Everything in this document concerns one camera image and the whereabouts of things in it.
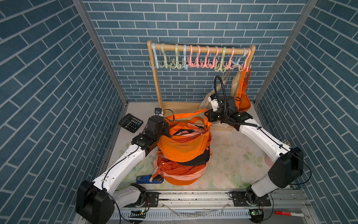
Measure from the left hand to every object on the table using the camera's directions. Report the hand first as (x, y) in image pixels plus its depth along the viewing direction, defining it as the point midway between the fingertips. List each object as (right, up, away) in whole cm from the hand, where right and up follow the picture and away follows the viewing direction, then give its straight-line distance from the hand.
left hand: (168, 122), depth 80 cm
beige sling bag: (+35, +22, +5) cm, 42 cm away
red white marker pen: (+62, -45, -11) cm, 78 cm away
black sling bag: (+19, -20, -4) cm, 28 cm away
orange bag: (+9, +3, 0) cm, 9 cm away
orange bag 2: (+51, +14, +20) cm, 57 cm away
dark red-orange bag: (+2, -23, -8) cm, 25 cm away
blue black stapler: (-7, -30, -5) cm, 32 cm away
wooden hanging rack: (-4, +10, +36) cm, 37 cm away
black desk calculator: (-32, -2, +25) cm, 40 cm away
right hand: (+22, +5, +2) cm, 23 cm away
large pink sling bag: (+13, -29, -6) cm, 32 cm away
